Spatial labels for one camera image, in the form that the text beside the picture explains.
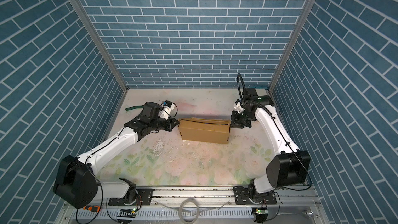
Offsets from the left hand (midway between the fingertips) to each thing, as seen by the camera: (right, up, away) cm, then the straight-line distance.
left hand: (179, 122), depth 82 cm
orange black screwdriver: (-37, -37, -13) cm, 54 cm away
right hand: (+27, 0, -4) cm, 27 cm away
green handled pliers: (-35, +7, +28) cm, 45 cm away
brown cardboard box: (+14, -3, -4) cm, 15 cm away
